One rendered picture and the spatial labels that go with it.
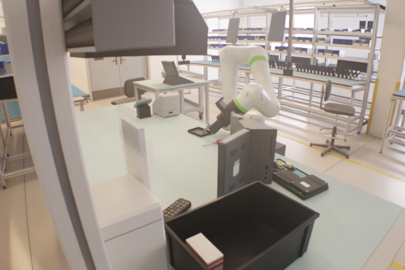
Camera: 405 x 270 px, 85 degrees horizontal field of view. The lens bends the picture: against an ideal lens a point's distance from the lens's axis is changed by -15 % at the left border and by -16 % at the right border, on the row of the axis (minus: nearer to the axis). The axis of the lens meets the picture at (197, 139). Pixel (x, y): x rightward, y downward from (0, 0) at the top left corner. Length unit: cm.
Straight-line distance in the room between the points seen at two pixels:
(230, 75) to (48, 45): 138
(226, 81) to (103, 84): 616
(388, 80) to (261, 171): 413
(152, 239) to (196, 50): 36
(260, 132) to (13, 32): 74
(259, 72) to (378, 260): 105
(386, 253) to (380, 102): 426
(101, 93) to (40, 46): 729
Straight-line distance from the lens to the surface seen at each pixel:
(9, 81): 333
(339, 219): 84
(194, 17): 48
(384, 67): 488
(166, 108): 167
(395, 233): 87
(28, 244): 249
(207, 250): 51
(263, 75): 141
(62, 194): 26
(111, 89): 760
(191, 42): 47
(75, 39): 19
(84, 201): 27
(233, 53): 155
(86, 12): 21
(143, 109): 170
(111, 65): 753
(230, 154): 75
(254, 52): 156
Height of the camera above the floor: 148
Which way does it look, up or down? 22 degrees down
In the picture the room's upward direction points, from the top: 1 degrees counter-clockwise
